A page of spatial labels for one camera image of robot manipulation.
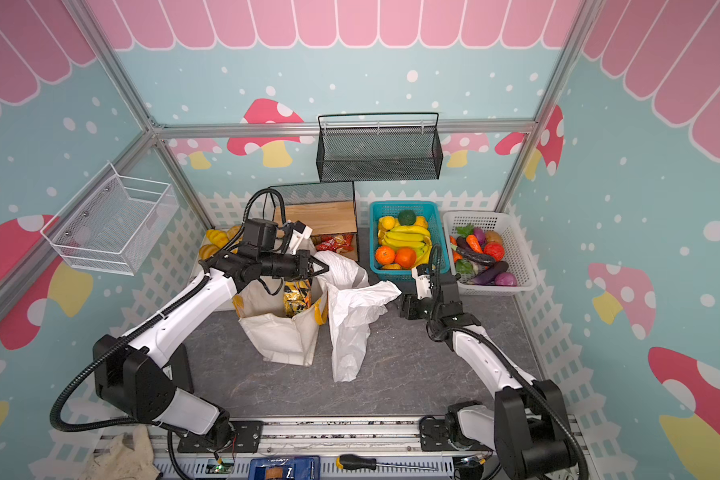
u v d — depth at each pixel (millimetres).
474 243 1086
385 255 995
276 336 775
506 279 972
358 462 706
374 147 942
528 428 409
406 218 1119
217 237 1125
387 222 1125
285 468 658
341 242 1059
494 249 1051
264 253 656
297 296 843
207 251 1080
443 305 658
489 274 1020
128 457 724
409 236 1084
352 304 684
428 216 1160
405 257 1013
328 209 1119
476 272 1055
